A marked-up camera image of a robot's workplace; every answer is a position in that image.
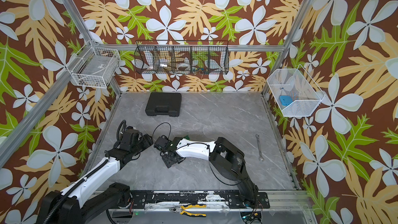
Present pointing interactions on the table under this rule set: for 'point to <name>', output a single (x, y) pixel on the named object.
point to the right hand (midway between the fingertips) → (170, 159)
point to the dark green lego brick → (187, 137)
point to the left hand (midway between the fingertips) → (150, 138)
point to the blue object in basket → (285, 100)
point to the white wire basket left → (93, 67)
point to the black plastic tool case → (168, 104)
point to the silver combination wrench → (261, 159)
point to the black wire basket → (182, 57)
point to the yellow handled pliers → (180, 209)
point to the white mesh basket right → (295, 92)
